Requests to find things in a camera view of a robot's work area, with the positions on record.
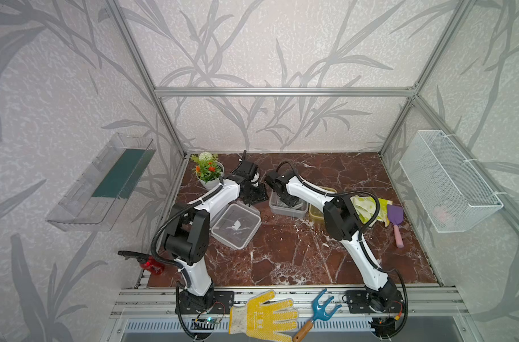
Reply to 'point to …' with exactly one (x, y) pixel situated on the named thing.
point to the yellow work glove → (257, 320)
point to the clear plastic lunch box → (299, 209)
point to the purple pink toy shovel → (396, 213)
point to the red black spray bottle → (147, 262)
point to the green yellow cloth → (365, 207)
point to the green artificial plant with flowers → (208, 168)
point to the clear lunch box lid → (236, 225)
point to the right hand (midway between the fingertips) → (297, 194)
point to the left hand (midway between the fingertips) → (267, 197)
